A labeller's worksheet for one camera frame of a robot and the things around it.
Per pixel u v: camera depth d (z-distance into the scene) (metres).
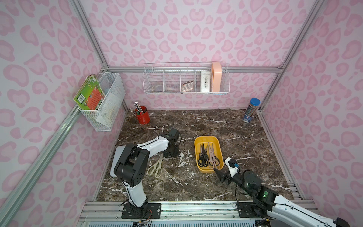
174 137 0.76
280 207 0.55
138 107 1.07
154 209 0.73
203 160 0.89
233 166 0.64
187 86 0.94
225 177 0.68
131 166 0.48
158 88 0.93
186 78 0.98
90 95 0.72
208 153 0.93
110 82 0.80
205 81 0.93
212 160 0.88
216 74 0.82
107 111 0.82
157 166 0.89
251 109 1.02
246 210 0.72
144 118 1.12
